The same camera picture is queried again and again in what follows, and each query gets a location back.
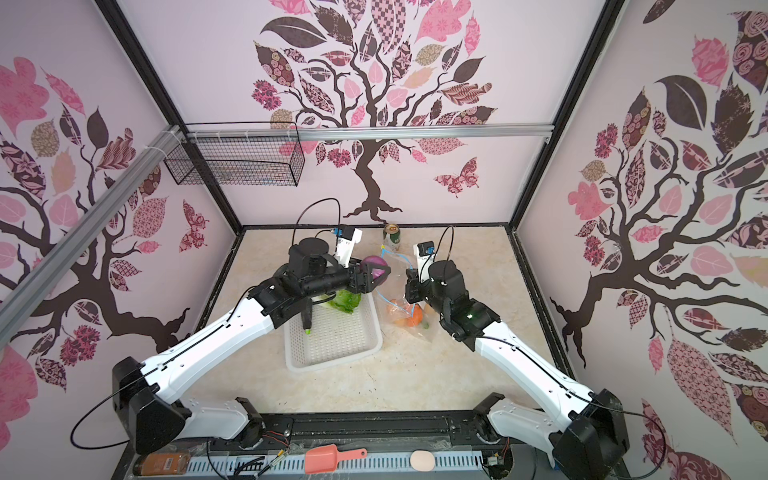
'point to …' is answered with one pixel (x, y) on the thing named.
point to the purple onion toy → (376, 272)
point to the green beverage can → (391, 236)
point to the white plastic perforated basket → (335, 336)
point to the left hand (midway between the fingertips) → (381, 272)
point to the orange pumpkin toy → (402, 322)
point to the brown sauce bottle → (163, 463)
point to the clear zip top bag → (398, 314)
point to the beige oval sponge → (422, 460)
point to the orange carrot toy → (417, 317)
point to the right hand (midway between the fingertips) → (410, 267)
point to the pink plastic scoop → (324, 459)
